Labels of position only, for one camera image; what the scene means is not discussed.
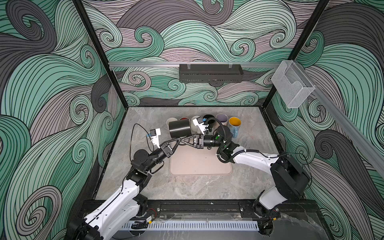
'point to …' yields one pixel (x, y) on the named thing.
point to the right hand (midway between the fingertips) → (182, 144)
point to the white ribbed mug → (195, 129)
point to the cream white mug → (184, 118)
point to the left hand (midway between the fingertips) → (181, 139)
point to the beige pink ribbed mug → (223, 118)
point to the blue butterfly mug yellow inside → (234, 124)
